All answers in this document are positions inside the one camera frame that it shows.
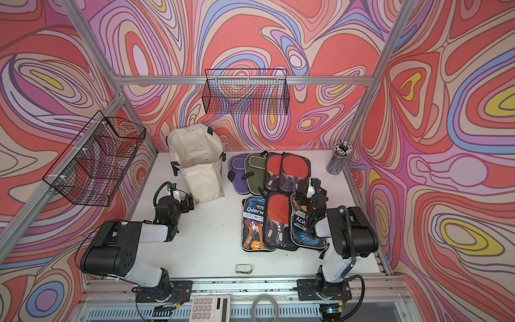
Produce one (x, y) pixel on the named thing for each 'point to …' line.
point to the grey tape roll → (265, 298)
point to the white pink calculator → (210, 308)
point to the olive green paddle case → (255, 166)
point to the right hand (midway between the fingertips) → (308, 189)
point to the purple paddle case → (237, 168)
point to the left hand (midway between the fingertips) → (183, 195)
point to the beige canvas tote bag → (198, 156)
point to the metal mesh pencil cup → (342, 148)
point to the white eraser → (244, 268)
